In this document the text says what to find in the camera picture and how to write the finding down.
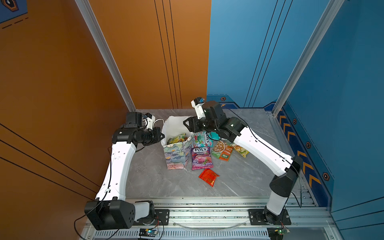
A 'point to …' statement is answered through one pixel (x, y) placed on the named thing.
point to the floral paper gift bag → (177, 154)
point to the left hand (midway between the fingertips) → (164, 134)
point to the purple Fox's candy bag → (201, 158)
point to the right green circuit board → (281, 232)
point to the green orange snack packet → (221, 150)
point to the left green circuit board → (148, 232)
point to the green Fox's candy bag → (180, 138)
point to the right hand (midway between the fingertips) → (186, 121)
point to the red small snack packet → (209, 176)
